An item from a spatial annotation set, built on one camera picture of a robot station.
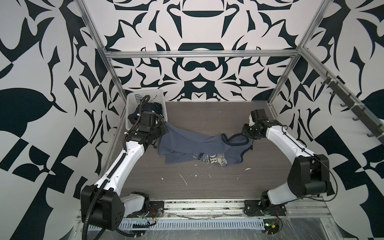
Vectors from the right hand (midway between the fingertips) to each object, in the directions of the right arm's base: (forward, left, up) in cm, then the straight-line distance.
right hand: (245, 131), depth 89 cm
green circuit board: (-44, -6, -13) cm, 47 cm away
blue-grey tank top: (-7, +41, -3) cm, 41 cm away
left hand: (-1, +45, +10) cm, 46 cm away
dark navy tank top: (+21, +56, -1) cm, 60 cm away
